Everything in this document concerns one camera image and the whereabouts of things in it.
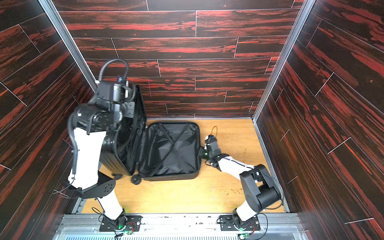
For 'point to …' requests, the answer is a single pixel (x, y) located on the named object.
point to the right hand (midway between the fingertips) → (199, 149)
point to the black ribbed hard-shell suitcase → (159, 151)
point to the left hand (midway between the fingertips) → (128, 102)
